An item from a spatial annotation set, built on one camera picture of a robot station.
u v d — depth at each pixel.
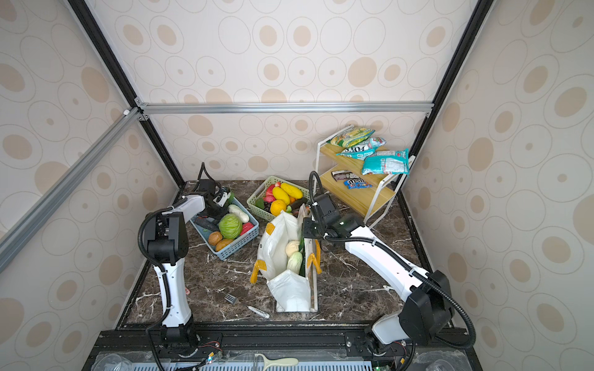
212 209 0.90
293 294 0.77
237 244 0.93
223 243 0.91
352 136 0.81
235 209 1.00
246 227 0.96
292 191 1.06
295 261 0.85
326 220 0.59
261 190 1.10
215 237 0.92
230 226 0.88
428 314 0.41
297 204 1.04
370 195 0.96
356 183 0.95
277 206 0.97
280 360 0.71
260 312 0.80
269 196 1.08
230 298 0.83
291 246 0.90
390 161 0.75
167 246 0.59
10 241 0.51
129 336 0.76
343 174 0.99
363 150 0.78
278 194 1.06
